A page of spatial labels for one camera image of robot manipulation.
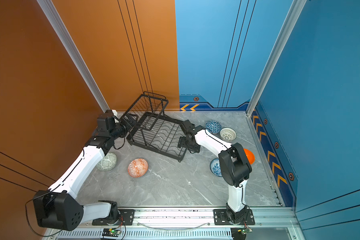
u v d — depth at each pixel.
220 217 0.72
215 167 0.89
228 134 1.05
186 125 0.76
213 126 1.09
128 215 0.75
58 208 0.39
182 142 0.83
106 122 0.59
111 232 0.71
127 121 0.70
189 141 0.68
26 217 0.43
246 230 0.69
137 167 0.89
